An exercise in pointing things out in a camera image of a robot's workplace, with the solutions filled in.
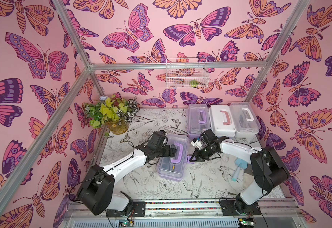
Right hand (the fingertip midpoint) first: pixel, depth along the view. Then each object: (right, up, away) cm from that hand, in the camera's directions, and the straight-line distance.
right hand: (191, 159), depth 86 cm
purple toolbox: (-11, -4, -6) cm, 13 cm away
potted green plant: (-47, +28, +2) cm, 55 cm away
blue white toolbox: (+23, +23, +11) cm, 34 cm away
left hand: (-12, +6, 0) cm, 13 cm away
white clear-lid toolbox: (+40, +23, +12) cm, 47 cm away
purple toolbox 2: (+7, +24, +15) cm, 29 cm away
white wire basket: (-1, +56, +9) cm, 57 cm away
